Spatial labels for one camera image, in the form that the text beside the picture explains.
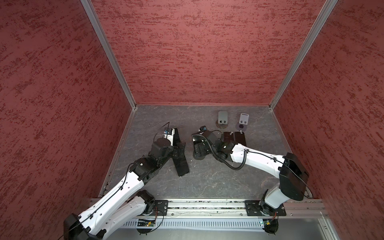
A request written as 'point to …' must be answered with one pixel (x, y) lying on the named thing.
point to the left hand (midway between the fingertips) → (176, 145)
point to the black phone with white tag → (228, 136)
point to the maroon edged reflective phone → (239, 137)
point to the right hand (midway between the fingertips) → (201, 148)
